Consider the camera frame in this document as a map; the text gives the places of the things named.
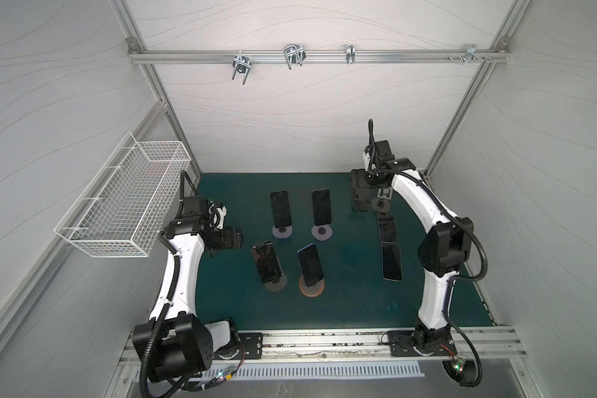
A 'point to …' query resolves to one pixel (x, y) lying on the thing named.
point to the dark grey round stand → (277, 284)
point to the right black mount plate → (400, 343)
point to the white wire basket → (127, 206)
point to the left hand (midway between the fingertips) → (224, 240)
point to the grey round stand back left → (282, 232)
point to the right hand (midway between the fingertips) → (362, 178)
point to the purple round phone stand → (322, 232)
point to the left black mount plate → (253, 344)
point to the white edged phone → (387, 227)
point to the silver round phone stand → (381, 203)
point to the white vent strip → (320, 371)
